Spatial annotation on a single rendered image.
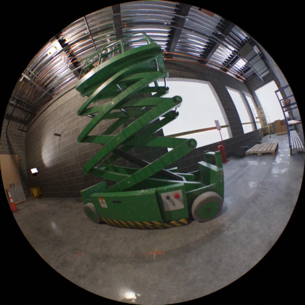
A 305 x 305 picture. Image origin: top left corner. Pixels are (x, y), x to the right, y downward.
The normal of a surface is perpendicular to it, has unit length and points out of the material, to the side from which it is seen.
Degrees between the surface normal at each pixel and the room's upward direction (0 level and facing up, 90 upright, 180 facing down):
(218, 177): 90
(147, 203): 90
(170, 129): 90
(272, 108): 90
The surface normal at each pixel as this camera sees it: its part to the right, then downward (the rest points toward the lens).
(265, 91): -0.97, 0.24
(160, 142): -0.18, 0.03
